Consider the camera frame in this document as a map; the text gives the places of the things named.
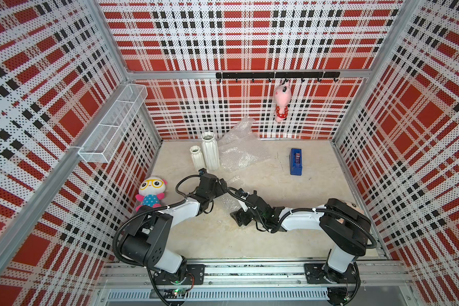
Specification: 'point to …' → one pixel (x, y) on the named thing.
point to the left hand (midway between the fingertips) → (222, 185)
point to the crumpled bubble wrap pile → (241, 146)
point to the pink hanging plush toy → (282, 94)
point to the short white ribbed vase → (197, 157)
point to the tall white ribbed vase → (211, 150)
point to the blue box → (296, 166)
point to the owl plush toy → (151, 190)
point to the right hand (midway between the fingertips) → (240, 209)
